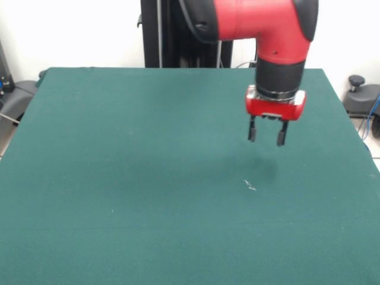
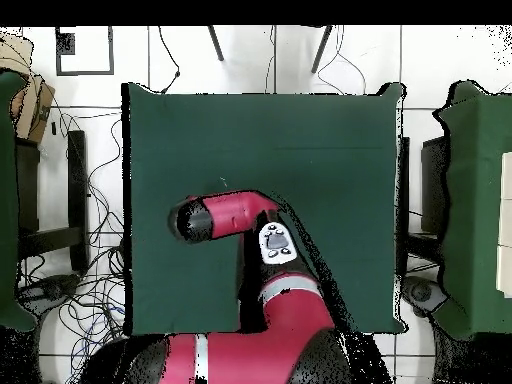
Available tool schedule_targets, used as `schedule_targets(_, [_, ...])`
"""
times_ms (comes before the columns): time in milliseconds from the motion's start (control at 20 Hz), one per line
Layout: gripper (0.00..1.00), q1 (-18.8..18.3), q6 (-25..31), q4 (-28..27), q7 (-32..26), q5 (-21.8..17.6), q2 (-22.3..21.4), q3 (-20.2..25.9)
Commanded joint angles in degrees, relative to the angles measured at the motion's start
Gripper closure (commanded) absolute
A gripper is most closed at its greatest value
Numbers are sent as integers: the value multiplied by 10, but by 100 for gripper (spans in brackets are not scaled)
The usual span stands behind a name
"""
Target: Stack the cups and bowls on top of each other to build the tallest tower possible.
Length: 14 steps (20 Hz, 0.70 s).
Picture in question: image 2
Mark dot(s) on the grey robot base foot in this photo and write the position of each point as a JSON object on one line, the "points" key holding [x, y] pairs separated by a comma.
{"points": [[48, 288], [424, 296]]}

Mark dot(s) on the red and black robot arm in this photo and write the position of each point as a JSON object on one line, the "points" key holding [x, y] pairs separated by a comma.
{"points": [[288, 320]]}

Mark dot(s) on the stack of white boxes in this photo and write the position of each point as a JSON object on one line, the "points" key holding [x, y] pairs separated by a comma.
{"points": [[506, 224]]}

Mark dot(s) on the dark green tablecloth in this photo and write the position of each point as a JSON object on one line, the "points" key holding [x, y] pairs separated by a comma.
{"points": [[240, 140]]}

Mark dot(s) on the black tripod leg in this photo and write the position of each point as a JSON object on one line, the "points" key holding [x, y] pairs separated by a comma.
{"points": [[322, 50], [216, 44]]}

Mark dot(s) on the black box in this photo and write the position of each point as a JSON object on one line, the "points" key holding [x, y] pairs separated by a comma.
{"points": [[434, 184]]}

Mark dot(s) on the green cloth covered table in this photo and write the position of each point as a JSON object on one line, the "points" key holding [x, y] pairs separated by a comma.
{"points": [[476, 220], [8, 200]]}

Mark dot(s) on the brown cardboard box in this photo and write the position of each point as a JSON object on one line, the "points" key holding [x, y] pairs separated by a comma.
{"points": [[32, 108]]}

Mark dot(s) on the black stand frame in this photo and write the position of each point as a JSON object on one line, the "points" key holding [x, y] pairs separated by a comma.
{"points": [[78, 180]]}

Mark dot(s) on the black square floor frame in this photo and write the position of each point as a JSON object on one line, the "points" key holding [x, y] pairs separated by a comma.
{"points": [[64, 43]]}

